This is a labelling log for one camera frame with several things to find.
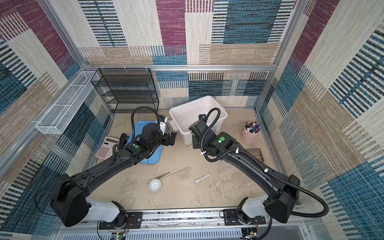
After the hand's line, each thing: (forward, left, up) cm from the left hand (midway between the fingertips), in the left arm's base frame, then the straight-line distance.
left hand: (169, 129), depth 81 cm
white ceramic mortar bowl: (-22, +9, -22) cm, 32 cm away
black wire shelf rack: (+41, +34, -1) cm, 53 cm away
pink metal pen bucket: (+8, -50, -12) cm, 52 cm away
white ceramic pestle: (-20, -15, -21) cm, 33 cm away
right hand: (-8, -16, +2) cm, 18 cm away
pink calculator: (0, +43, -21) cm, 48 cm away
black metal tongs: (-17, +7, -23) cm, 29 cm away
